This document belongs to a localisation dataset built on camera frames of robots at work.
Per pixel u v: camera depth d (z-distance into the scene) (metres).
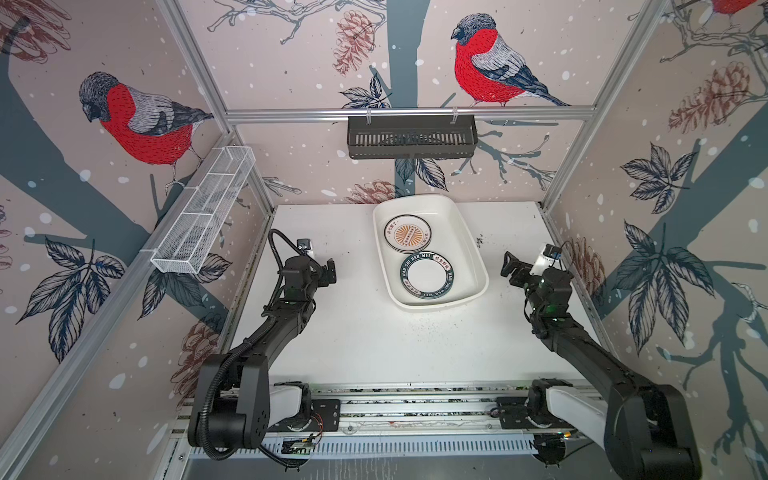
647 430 0.40
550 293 0.63
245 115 0.92
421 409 0.75
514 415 0.73
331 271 0.82
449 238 1.12
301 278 0.67
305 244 0.76
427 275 0.98
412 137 1.05
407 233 1.10
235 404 0.41
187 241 0.71
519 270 0.76
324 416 0.73
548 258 0.72
